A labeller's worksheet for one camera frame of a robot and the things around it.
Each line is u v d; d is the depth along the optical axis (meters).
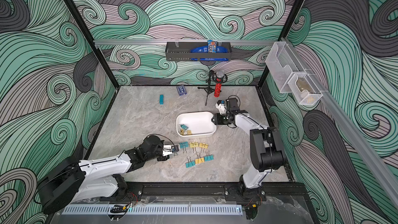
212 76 0.95
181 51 0.95
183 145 0.86
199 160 0.83
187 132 0.92
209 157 0.83
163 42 0.94
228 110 0.75
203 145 0.88
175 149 0.72
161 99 1.14
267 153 0.46
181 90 1.17
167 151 0.71
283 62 0.78
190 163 0.81
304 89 0.64
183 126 0.93
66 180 0.42
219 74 0.90
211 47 0.90
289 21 0.84
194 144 0.86
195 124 0.97
